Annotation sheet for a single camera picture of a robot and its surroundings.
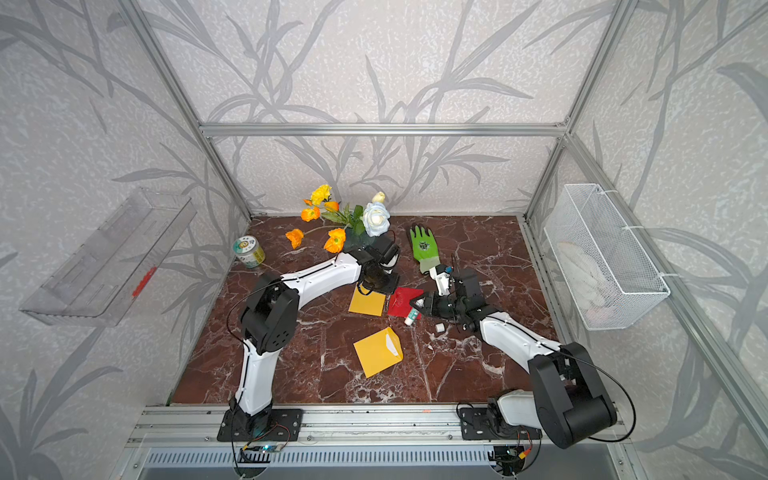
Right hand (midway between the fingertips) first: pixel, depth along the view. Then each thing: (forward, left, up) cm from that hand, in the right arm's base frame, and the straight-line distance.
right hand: (412, 302), depth 84 cm
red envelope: (+6, +4, -10) cm, 12 cm away
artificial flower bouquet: (+11, +10, +23) cm, 27 cm away
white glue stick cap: (-4, -8, -9) cm, 13 cm away
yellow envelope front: (-10, +10, -11) cm, 18 cm away
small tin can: (+21, +55, -2) cm, 59 cm away
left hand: (+8, +6, -6) cm, 11 cm away
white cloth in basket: (-2, -45, +10) cm, 46 cm away
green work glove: (+27, -6, -9) cm, 29 cm away
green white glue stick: (-4, 0, -1) cm, 4 cm away
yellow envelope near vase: (+5, +13, -11) cm, 18 cm away
